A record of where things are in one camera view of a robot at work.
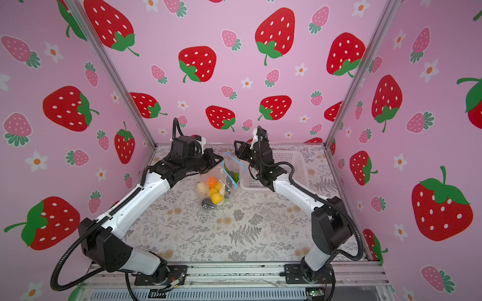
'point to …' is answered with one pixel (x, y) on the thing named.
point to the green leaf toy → (236, 177)
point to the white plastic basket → (298, 159)
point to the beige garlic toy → (203, 188)
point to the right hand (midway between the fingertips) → (236, 142)
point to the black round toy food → (208, 203)
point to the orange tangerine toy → (211, 182)
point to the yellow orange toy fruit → (212, 190)
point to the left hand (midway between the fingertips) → (225, 156)
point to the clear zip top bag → (223, 170)
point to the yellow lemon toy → (216, 198)
